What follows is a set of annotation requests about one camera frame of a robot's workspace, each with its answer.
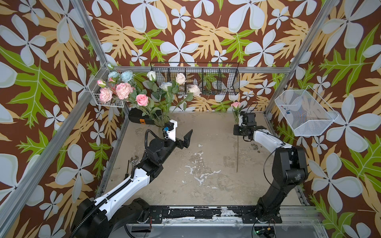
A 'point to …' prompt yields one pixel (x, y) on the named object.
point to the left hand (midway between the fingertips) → (184, 125)
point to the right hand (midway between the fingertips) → (235, 127)
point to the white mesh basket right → (305, 113)
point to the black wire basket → (202, 78)
